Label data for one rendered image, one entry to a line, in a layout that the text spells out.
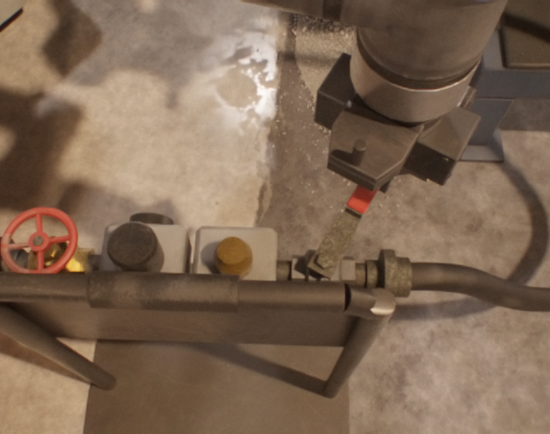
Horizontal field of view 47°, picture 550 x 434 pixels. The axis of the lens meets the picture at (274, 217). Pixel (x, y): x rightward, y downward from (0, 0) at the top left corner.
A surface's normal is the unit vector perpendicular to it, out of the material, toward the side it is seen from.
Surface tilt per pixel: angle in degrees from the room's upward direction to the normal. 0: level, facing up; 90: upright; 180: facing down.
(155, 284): 0
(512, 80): 90
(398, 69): 90
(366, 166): 0
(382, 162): 0
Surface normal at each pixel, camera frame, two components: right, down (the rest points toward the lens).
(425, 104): 0.04, 0.92
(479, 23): 0.42, 0.84
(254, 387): 0.00, -0.39
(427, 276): -0.07, -0.14
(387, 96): -0.55, 0.77
